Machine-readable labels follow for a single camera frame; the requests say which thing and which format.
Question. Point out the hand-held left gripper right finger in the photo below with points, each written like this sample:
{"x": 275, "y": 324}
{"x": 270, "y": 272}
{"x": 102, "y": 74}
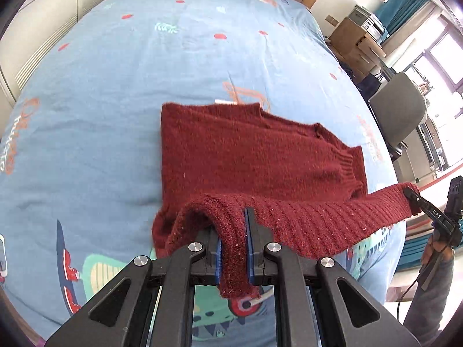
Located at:
{"x": 248, "y": 253}

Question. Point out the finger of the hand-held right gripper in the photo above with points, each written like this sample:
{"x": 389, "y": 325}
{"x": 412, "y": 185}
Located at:
{"x": 430, "y": 209}

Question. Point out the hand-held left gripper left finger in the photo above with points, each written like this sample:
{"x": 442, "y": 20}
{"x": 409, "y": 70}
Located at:
{"x": 217, "y": 264}

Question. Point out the dark red knit sweater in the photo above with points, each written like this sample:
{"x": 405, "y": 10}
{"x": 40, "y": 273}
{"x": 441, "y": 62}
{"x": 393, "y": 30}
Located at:
{"x": 253, "y": 151}

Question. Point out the person's right forearm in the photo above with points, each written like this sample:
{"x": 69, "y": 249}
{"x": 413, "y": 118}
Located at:
{"x": 430, "y": 300}

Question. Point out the person's right hand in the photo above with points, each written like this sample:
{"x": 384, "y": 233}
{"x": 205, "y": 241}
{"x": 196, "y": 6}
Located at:
{"x": 436, "y": 247}

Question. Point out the grey chair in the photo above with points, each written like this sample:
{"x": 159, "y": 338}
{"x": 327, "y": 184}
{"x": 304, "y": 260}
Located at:
{"x": 398, "y": 112}

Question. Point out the window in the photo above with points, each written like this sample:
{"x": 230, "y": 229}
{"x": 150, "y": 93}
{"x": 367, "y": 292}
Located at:
{"x": 443, "y": 58}

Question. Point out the wooden cabinet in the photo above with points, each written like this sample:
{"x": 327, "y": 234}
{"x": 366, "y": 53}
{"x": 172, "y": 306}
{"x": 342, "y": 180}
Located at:
{"x": 352, "y": 50}

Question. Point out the grey white printer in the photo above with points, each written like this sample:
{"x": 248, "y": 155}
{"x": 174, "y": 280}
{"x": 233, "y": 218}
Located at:
{"x": 367, "y": 21}

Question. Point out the teal curtain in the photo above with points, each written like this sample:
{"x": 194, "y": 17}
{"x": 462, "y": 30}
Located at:
{"x": 405, "y": 3}

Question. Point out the bed with blue printed sheet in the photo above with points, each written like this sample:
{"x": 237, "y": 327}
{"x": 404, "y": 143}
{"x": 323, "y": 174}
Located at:
{"x": 126, "y": 79}

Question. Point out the white wardrobe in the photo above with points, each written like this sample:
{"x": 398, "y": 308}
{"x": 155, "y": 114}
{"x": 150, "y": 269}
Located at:
{"x": 43, "y": 18}

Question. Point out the wall socket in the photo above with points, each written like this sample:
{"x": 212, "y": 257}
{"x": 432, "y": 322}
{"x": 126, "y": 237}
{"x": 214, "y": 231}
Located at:
{"x": 331, "y": 20}

